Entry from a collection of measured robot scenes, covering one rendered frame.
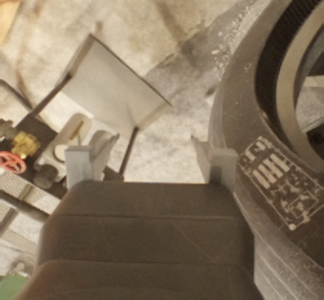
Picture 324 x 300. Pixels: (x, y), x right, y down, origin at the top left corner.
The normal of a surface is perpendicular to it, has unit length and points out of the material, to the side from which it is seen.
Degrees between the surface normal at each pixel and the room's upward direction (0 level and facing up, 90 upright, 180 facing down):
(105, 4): 0
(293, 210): 90
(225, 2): 0
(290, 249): 88
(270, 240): 85
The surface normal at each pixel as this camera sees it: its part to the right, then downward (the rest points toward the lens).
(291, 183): -0.73, -0.58
